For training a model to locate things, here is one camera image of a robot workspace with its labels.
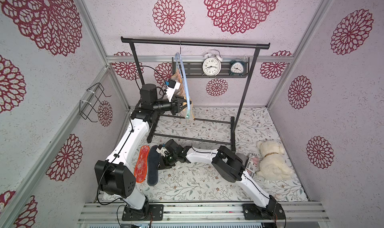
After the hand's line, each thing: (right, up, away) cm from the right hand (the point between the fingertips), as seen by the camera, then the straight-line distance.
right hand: (154, 167), depth 86 cm
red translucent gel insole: (-8, -1, +1) cm, 8 cm away
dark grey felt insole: (-2, +4, +5) cm, 7 cm away
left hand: (+20, +36, -16) cm, 44 cm away
